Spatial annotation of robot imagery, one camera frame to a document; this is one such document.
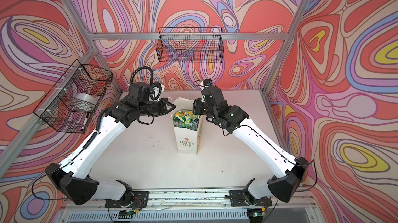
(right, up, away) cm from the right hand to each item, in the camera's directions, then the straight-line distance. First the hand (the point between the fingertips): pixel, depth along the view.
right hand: (195, 105), depth 71 cm
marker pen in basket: (-53, -9, +1) cm, 53 cm away
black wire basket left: (-62, -1, -3) cm, 62 cm away
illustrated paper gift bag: (-4, -18, +6) cm, 19 cm away
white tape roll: (-51, +2, 0) cm, 51 cm away
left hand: (-8, 0, 0) cm, 8 cm away
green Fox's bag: (-5, -7, +6) cm, 11 cm away
